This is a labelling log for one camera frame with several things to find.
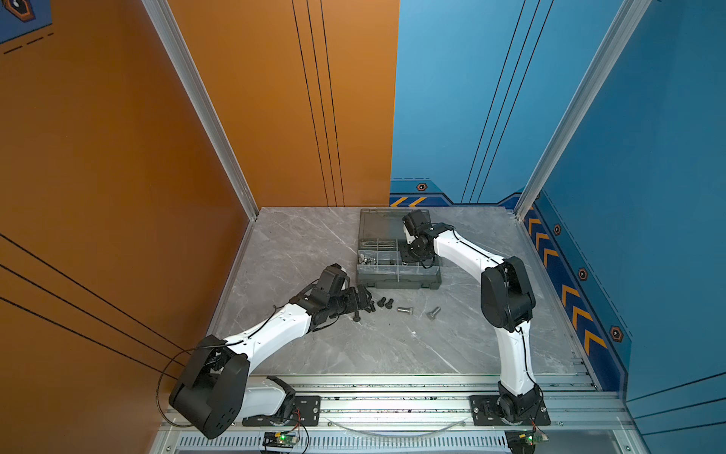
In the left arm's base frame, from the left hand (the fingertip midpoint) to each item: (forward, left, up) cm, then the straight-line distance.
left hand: (362, 297), depth 86 cm
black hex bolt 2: (+2, -6, -7) cm, 9 cm away
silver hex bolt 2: (-3, -22, -6) cm, 23 cm away
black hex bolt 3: (+1, -8, -7) cm, 11 cm away
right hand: (+17, -14, -2) cm, 22 cm away
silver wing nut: (+18, +1, -5) cm, 19 cm away
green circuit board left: (-35, +20, -9) cm, 41 cm away
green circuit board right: (-35, -41, -8) cm, 55 cm away
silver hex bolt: (-1, -14, -7) cm, 16 cm away
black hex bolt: (-3, +2, -7) cm, 8 cm away
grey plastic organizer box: (+33, -6, -9) cm, 34 cm away
